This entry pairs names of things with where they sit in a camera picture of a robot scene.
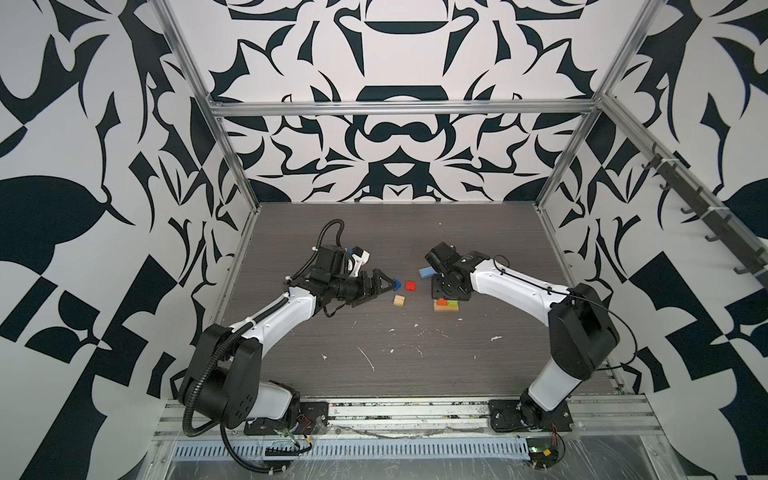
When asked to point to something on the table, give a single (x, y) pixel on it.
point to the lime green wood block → (453, 303)
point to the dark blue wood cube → (397, 283)
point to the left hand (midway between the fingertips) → (390, 285)
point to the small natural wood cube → (399, 300)
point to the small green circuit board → (541, 452)
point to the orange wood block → (442, 302)
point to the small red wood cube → (410, 286)
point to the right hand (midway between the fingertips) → (443, 289)
